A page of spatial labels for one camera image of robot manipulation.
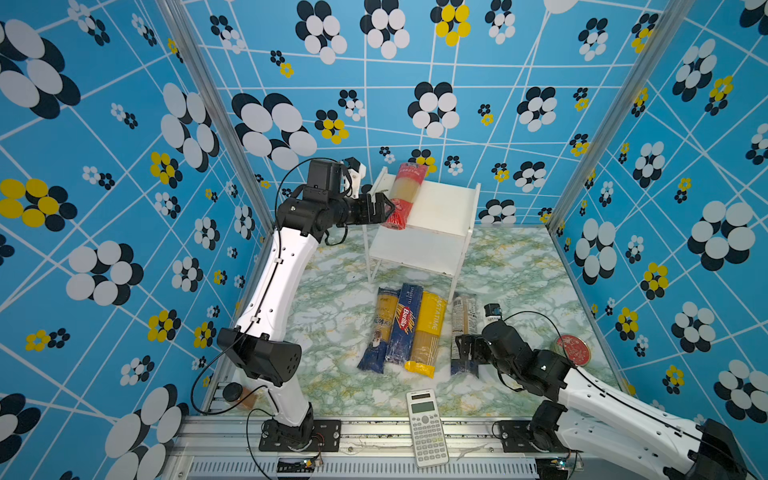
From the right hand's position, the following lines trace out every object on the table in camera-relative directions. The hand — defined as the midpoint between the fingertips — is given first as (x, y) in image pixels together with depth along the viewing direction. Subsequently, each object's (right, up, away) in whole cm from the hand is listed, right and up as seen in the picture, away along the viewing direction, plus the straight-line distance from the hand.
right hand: (471, 339), depth 81 cm
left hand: (-24, +35, -9) cm, 44 cm away
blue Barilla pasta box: (-19, -1, +6) cm, 20 cm away
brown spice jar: (-61, -10, -9) cm, 62 cm away
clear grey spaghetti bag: (+1, +3, +9) cm, 9 cm away
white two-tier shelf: (-10, +28, -6) cm, 30 cm away
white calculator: (-13, -20, -7) cm, 25 cm away
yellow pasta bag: (-10, +4, +12) cm, 16 cm away
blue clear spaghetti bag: (-27, -6, +2) cm, 27 cm away
